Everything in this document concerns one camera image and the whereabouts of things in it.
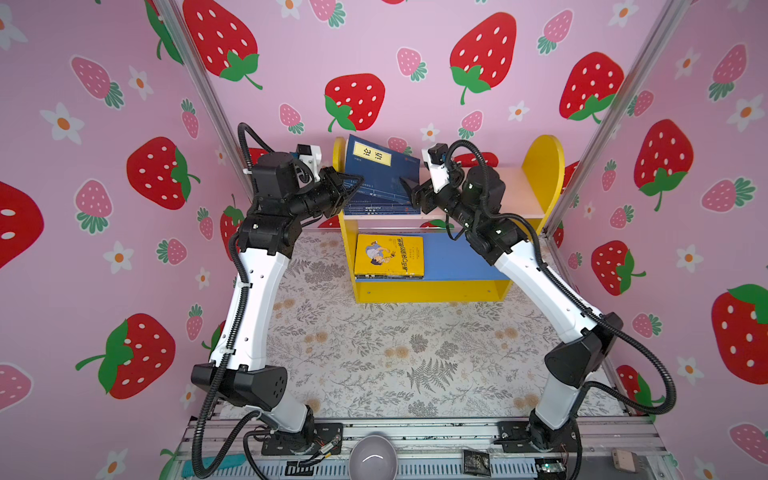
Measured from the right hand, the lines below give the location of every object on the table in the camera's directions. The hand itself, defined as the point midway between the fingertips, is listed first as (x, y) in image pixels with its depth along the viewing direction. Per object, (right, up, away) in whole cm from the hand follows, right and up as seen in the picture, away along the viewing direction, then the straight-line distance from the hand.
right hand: (412, 167), depth 66 cm
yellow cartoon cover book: (-6, -20, +24) cm, 32 cm away
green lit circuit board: (+34, -71, +5) cm, 79 cm away
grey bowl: (-9, -68, +4) cm, 69 cm away
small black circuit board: (+15, -69, +3) cm, 70 cm away
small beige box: (+51, -69, +4) cm, 86 cm away
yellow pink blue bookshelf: (+5, -20, +23) cm, 31 cm away
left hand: (-10, -3, -5) cm, 12 cm away
